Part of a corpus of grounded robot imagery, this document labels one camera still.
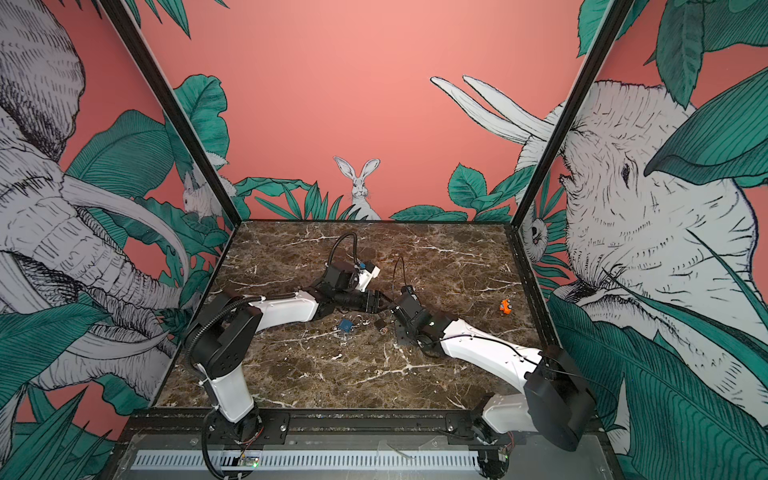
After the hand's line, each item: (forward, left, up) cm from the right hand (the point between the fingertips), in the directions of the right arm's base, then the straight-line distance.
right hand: (401, 323), depth 84 cm
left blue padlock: (+3, +17, -8) cm, 19 cm away
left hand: (+6, +3, +2) cm, 7 cm away
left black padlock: (+4, +7, -8) cm, 11 cm away
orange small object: (+9, -34, -8) cm, 36 cm away
